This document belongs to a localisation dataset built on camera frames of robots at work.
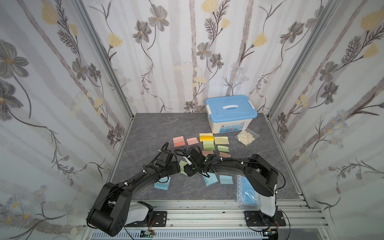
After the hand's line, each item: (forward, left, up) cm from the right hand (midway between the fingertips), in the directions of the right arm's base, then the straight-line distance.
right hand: (188, 163), depth 89 cm
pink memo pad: (+18, +8, -5) cm, 20 cm away
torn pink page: (+19, -1, -6) cm, 20 cm away
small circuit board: (-35, +20, -4) cm, 41 cm away
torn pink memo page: (+9, -23, -5) cm, 25 cm away
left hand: (-1, +7, -2) cm, 7 cm away
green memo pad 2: (-1, +4, 0) cm, 4 cm away
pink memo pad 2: (+11, -11, -6) cm, 16 cm away
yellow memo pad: (+24, -12, -8) cm, 28 cm away
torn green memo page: (+14, -23, -6) cm, 28 cm away
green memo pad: (+16, -13, -5) cm, 21 cm away
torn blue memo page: (-8, -23, -4) cm, 25 cm away
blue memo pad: (-8, -15, -4) cm, 17 cm away
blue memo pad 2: (-13, +14, -3) cm, 19 cm away
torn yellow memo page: (+21, -23, -6) cm, 31 cm away
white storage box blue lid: (+33, -27, +10) cm, 44 cm away
